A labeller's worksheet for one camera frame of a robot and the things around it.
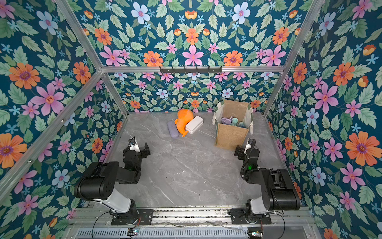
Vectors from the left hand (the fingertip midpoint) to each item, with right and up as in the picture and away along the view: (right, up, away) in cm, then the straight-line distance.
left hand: (138, 143), depth 92 cm
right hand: (+70, -1, 0) cm, 70 cm away
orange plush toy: (+27, +18, +16) cm, 36 cm away
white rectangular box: (+34, +12, +16) cm, 40 cm away
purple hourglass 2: (+55, +15, +15) cm, 59 cm away
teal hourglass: (+64, +15, +15) cm, 67 cm away
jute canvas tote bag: (+56, +4, -2) cm, 56 cm away
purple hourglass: (+58, +14, +10) cm, 60 cm away
